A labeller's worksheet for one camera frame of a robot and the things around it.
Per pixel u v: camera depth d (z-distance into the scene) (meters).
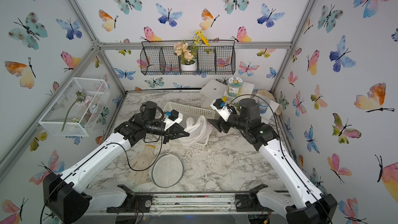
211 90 1.01
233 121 0.60
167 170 0.79
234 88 0.83
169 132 0.60
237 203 0.73
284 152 0.45
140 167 0.86
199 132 0.71
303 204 0.37
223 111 0.58
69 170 0.42
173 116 0.56
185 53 0.81
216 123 0.61
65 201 0.37
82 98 0.75
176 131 0.63
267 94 1.19
